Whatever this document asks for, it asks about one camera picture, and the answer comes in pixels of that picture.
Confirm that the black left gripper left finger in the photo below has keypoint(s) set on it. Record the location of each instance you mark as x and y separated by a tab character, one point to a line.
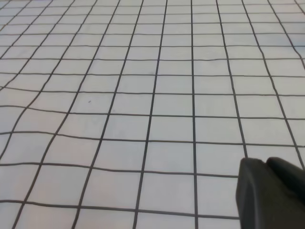
263	201

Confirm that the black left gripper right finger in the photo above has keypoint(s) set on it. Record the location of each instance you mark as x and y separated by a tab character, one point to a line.
291	176

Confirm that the white grid-patterned table cloth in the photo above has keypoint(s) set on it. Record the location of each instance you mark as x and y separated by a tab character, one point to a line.
135	114

